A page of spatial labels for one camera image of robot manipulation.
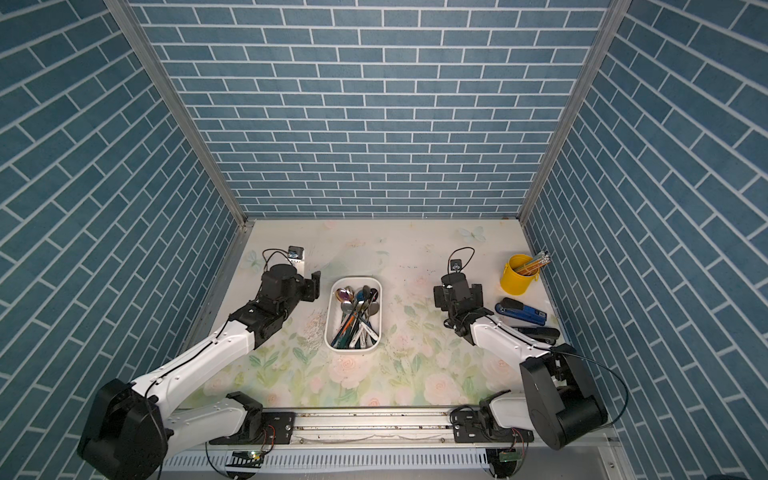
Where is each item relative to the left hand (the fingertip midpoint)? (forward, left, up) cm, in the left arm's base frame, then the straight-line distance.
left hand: (318, 271), depth 84 cm
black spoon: (+1, -15, -14) cm, 21 cm away
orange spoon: (-8, -8, -16) cm, 19 cm away
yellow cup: (+5, -61, -12) cm, 63 cm away
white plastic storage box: (-4, -4, -18) cm, 19 cm away
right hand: (0, -42, -8) cm, 42 cm away
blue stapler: (-3, -59, -14) cm, 61 cm away
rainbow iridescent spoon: (+2, -6, -15) cm, 16 cm away
